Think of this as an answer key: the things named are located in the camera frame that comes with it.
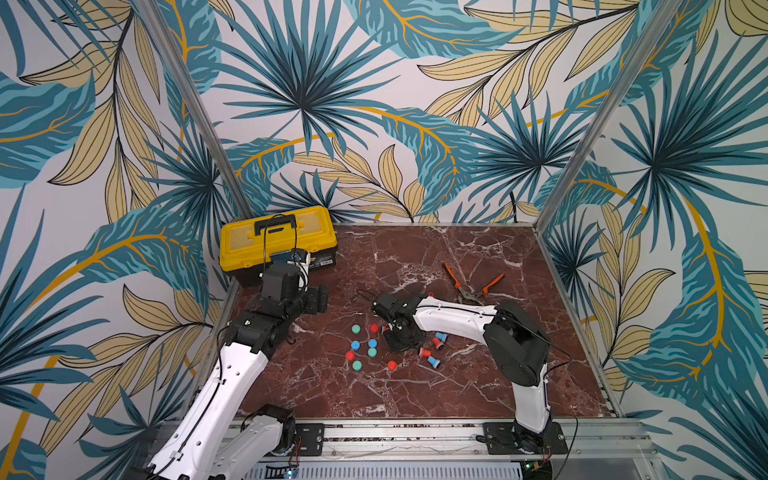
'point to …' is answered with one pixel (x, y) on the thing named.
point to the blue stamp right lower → (433, 361)
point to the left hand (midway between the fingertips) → (308, 289)
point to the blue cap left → (355, 345)
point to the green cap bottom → (357, 365)
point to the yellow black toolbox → (245, 245)
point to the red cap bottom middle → (392, 365)
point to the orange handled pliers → (476, 296)
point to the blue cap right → (372, 343)
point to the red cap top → (374, 328)
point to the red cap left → (349, 356)
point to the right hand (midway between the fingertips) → (397, 346)
